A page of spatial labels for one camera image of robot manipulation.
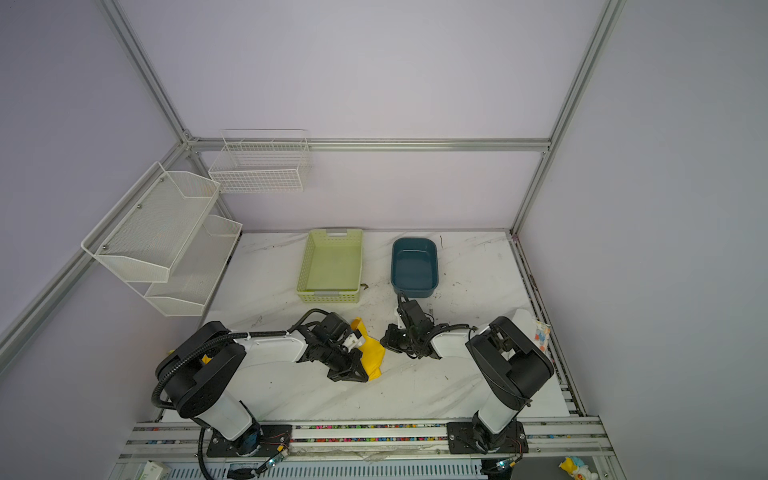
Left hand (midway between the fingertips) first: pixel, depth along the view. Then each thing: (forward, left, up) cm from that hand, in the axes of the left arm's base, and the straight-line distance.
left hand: (365, 381), depth 81 cm
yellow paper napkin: (+9, -2, -1) cm, 10 cm away
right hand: (+12, -3, 0) cm, 12 cm away
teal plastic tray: (+41, -15, -1) cm, 44 cm away
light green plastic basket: (+41, +15, -2) cm, 43 cm away
